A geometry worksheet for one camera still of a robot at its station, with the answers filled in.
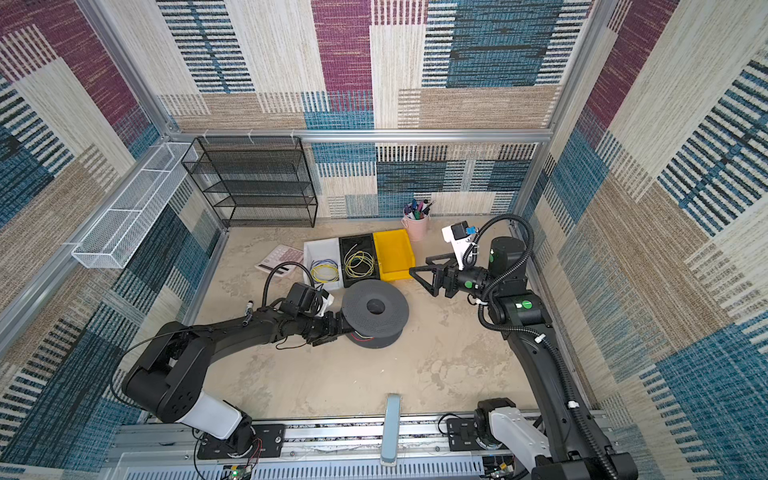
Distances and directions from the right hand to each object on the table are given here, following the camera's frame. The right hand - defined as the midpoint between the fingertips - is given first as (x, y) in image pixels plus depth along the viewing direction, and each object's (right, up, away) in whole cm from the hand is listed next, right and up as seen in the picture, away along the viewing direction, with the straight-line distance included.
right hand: (420, 271), depth 67 cm
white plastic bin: (-31, +5, +39) cm, 50 cm away
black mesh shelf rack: (-56, +30, +44) cm, 77 cm away
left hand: (-19, -18, +20) cm, 33 cm away
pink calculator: (-46, +2, +41) cm, 62 cm away
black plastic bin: (-16, +7, +44) cm, 48 cm away
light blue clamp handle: (-6, -38, +7) cm, 40 cm away
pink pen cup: (+3, +12, +42) cm, 44 cm away
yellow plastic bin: (-5, +3, +41) cm, 41 cm away
